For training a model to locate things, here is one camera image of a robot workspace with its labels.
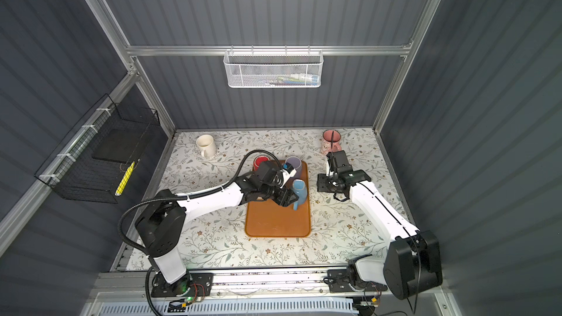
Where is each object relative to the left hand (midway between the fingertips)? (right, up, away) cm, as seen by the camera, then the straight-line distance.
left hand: (293, 193), depth 85 cm
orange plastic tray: (-11, -11, +4) cm, 16 cm away
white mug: (-43, +21, +22) cm, 52 cm away
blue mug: (+2, +2, +2) cm, 3 cm away
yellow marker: (-54, +8, -17) cm, 57 cm away
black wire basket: (-67, +14, -12) cm, 70 cm away
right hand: (+13, +4, 0) cm, 13 cm away
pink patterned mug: (+17, +22, +17) cm, 32 cm away
